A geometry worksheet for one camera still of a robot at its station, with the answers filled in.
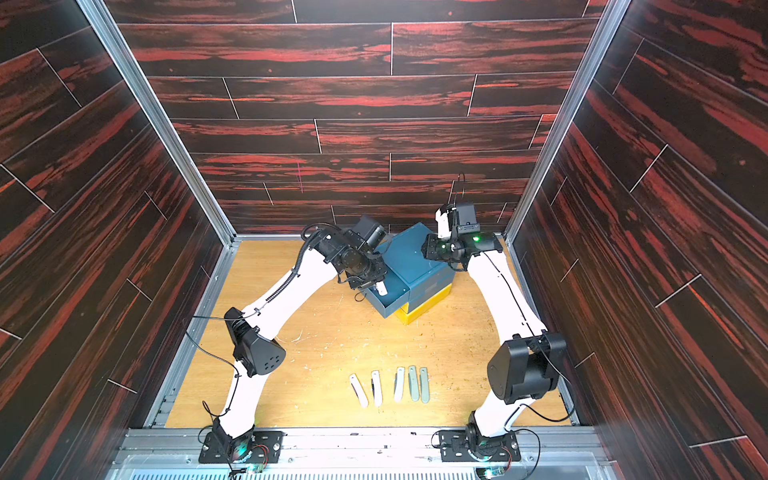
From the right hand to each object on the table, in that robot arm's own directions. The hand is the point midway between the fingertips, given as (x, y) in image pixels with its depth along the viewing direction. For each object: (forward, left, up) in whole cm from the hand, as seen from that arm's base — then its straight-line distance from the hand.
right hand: (436, 246), depth 85 cm
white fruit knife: (-13, +15, -4) cm, 20 cm away
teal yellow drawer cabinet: (-11, +6, -3) cm, 13 cm away
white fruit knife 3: (-33, +16, -24) cm, 44 cm away
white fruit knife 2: (-34, +21, -24) cm, 46 cm away
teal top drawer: (-14, +11, -4) cm, 18 cm away
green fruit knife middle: (-32, +5, -24) cm, 41 cm away
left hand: (-11, +14, -2) cm, 17 cm away
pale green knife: (-31, +10, -24) cm, 41 cm away
